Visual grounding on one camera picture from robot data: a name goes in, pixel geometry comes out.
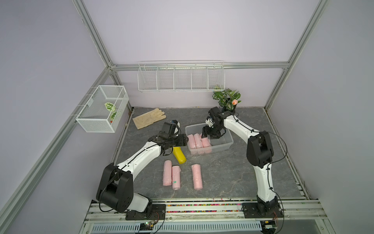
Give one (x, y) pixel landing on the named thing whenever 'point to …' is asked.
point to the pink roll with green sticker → (176, 177)
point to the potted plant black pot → (228, 99)
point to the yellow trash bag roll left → (179, 154)
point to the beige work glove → (148, 118)
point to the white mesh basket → (103, 113)
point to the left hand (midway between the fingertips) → (184, 140)
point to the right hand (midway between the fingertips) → (205, 136)
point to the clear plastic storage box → (224, 141)
